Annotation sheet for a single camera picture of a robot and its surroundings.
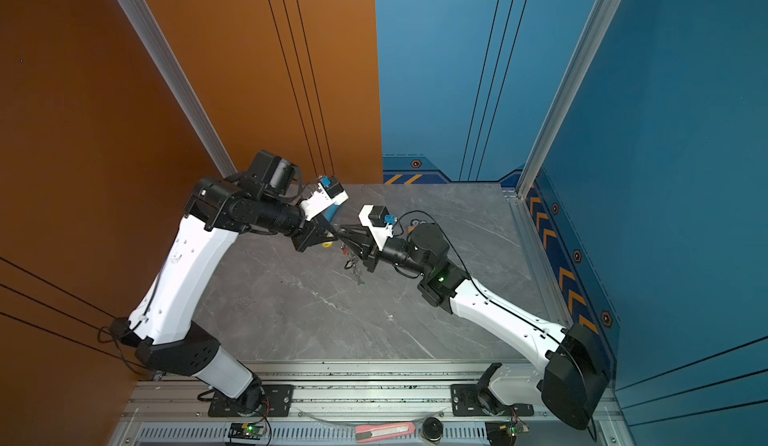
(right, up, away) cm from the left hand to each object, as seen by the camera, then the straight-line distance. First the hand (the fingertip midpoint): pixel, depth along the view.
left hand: (337, 231), depth 64 cm
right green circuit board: (+39, -48, +7) cm, 62 cm away
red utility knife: (+8, -47, +5) cm, 48 cm away
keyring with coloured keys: (+1, -9, +12) cm, 15 cm away
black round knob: (+20, -41, -2) cm, 46 cm away
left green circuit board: (-22, -48, +7) cm, 53 cm away
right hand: (+1, 0, -1) cm, 2 cm away
